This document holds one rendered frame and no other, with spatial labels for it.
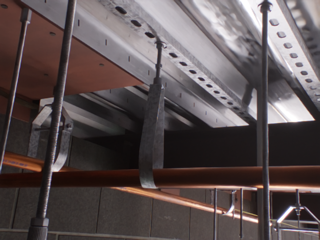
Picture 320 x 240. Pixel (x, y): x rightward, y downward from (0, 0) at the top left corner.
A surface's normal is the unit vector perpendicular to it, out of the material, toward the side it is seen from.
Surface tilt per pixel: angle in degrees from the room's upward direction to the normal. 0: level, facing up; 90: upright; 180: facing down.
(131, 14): 180
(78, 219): 90
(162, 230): 90
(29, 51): 180
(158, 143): 106
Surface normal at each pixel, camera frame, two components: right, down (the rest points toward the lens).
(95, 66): -0.07, 0.96
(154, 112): -0.17, -0.55
